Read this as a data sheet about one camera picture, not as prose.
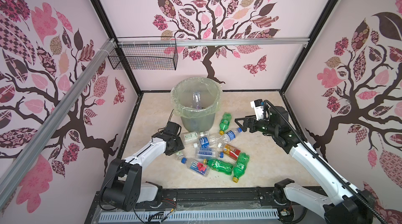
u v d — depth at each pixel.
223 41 0.93
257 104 0.66
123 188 0.41
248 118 0.65
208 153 0.83
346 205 0.37
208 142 0.88
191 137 0.90
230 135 0.90
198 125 0.92
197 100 0.95
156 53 0.95
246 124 0.65
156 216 0.72
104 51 0.79
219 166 0.79
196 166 0.79
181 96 0.92
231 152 0.85
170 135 0.69
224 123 0.95
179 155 0.82
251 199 0.75
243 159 0.81
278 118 0.55
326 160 0.84
